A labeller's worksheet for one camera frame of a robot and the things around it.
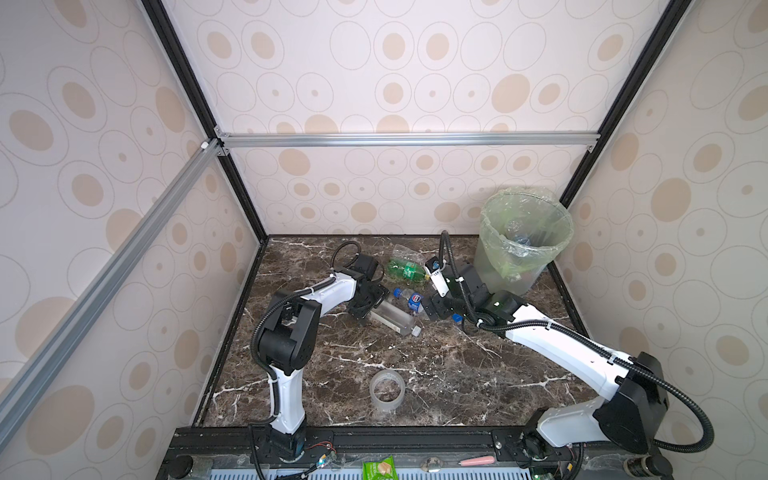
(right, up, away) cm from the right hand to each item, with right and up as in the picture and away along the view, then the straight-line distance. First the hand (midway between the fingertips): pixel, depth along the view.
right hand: (438, 288), depth 81 cm
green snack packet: (-16, -41, -12) cm, 45 cm away
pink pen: (+8, -41, -10) cm, 43 cm away
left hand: (-13, -5, +14) cm, 19 cm away
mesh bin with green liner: (+30, +18, +19) cm, 40 cm away
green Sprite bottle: (-8, +4, +22) cm, 24 cm away
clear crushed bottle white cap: (-6, +10, +31) cm, 33 cm away
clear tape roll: (-14, -28, +2) cm, 32 cm away
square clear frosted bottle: (-12, -10, +13) cm, 20 cm away
